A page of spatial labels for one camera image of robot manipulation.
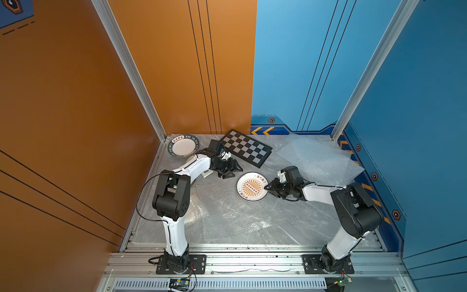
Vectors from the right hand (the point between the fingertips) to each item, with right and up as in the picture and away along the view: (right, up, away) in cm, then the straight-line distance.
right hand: (265, 188), depth 93 cm
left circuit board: (-36, -34, -22) cm, 54 cm away
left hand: (-13, +10, -1) cm, 16 cm away
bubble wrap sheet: (-21, -12, -6) cm, 25 cm away
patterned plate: (-50, +23, +24) cm, 60 cm away
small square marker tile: (-31, +7, +7) cm, 33 cm away
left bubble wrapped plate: (-33, -10, -12) cm, 37 cm away
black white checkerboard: (-8, +21, +16) cm, 27 cm away
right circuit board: (+27, -32, -24) cm, 48 cm away
